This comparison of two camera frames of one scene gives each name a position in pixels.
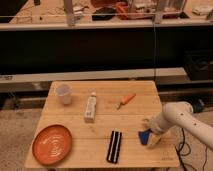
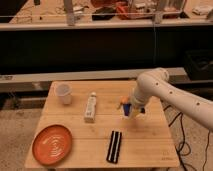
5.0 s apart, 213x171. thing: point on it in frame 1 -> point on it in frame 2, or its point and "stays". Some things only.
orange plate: (52, 144) stays
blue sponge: (144, 137) -> (126, 107)
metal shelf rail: (91, 75) stays
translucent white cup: (64, 91) stays
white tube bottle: (90, 110) stays
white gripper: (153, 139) -> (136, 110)
